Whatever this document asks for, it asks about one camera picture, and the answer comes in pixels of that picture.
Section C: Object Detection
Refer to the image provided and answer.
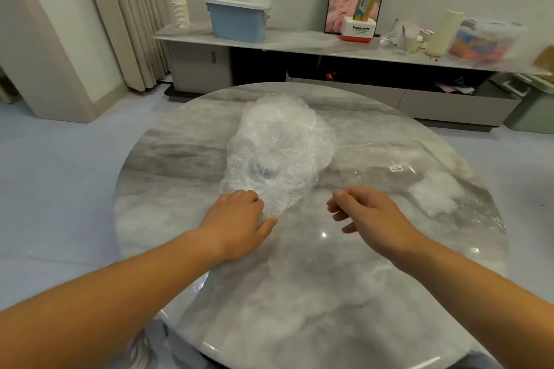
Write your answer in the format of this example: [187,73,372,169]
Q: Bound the person's right hand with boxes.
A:
[326,185,425,263]

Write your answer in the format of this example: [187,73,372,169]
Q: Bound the person's left hand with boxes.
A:
[194,190,279,263]

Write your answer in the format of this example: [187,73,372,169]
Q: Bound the pile of clear plastic caps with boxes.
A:
[220,93,337,219]

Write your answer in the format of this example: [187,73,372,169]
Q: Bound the clear plastic bag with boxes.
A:
[338,144,507,236]

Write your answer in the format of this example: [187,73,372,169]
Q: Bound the person's right forearm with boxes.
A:
[398,233,554,369]

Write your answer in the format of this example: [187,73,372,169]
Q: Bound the person's left forearm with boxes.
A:
[0,230,222,369]

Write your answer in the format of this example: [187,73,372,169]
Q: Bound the green storage bin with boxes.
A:
[504,74,554,134]

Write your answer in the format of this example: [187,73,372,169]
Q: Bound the blue storage box white lid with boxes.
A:
[205,0,272,44]

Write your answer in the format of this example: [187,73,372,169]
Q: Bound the long grey low cabinet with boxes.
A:
[154,22,542,130]

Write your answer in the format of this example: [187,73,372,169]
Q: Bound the small white cup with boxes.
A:
[404,31,422,54]

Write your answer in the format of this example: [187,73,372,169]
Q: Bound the crumpled clear wrapper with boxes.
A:
[381,18,408,50]

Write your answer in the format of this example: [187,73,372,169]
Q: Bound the red and white box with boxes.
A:
[340,17,377,43]

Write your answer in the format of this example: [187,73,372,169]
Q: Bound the cream paper roll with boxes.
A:
[426,10,466,58]

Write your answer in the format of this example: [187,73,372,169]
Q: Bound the clear container colourful contents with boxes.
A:
[450,18,527,63]

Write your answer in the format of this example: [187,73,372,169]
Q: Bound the colourful standing card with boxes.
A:
[353,0,377,21]

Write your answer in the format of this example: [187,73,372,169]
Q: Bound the stack of paper cups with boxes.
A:
[169,0,192,29]

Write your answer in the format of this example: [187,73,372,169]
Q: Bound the beige curtain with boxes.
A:
[76,0,170,93]

